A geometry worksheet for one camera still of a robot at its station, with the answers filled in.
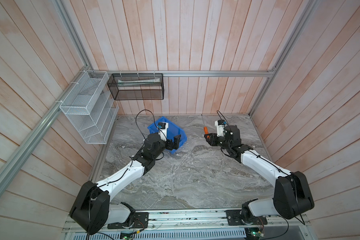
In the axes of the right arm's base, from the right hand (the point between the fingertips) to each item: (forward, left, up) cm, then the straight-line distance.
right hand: (207, 135), depth 87 cm
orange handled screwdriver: (+3, +1, +1) cm, 4 cm away
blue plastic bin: (+11, +21, -10) cm, 26 cm away
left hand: (-5, +19, +5) cm, 20 cm away
